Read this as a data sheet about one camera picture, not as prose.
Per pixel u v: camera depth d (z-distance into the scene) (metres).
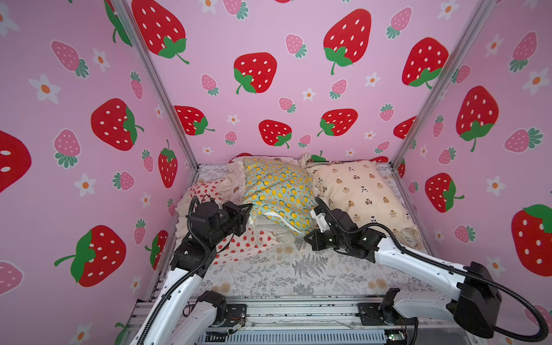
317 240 0.67
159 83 0.86
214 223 0.55
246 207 0.69
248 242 0.87
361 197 0.93
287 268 0.86
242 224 0.63
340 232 0.59
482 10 0.69
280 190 0.78
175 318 0.43
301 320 0.73
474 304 0.39
